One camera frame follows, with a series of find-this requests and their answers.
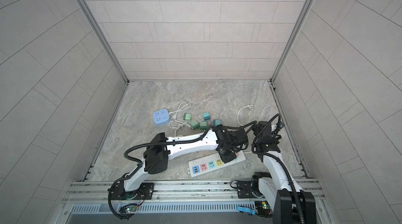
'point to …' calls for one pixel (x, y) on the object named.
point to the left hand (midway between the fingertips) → (232, 157)
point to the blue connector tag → (246, 210)
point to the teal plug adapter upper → (206, 116)
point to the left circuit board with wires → (130, 208)
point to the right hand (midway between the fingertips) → (262, 127)
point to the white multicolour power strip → (198, 167)
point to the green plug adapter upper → (187, 116)
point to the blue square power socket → (161, 116)
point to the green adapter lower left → (195, 125)
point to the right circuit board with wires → (263, 209)
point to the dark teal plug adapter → (216, 122)
